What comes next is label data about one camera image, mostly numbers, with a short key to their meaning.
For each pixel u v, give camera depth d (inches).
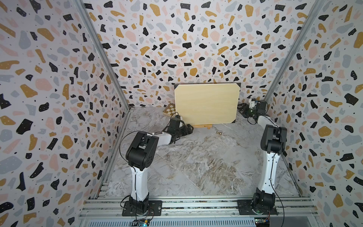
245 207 28.8
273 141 26.4
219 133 41.5
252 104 40.6
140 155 21.1
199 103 42.0
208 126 41.0
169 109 46.1
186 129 36.1
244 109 39.5
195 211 28.9
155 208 29.0
